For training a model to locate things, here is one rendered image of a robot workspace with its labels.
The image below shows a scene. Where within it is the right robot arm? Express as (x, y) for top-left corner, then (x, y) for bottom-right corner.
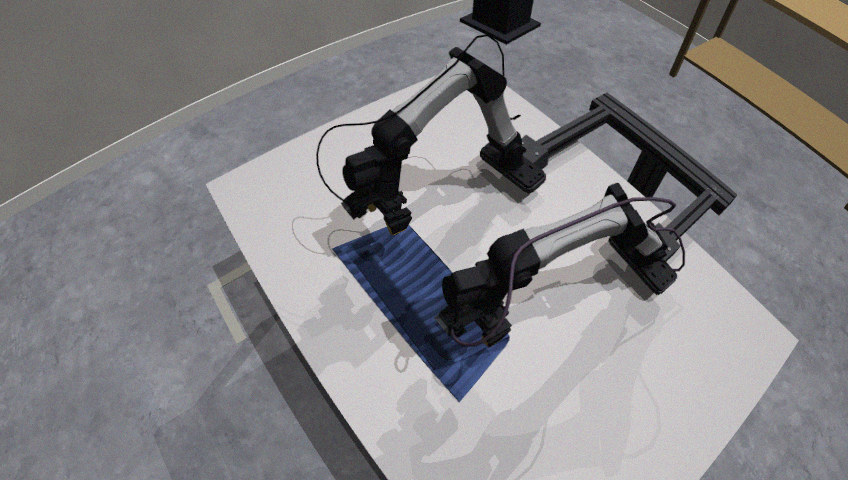
(341, 47), (544, 220)

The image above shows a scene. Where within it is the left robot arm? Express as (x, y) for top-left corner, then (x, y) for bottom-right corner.
(434, 183), (677, 338)

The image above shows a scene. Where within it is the blue striped cloth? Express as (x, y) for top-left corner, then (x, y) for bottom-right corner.
(332, 225), (510, 402)

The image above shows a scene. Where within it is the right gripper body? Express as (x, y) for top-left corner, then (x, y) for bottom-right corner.
(371, 177), (412, 234)

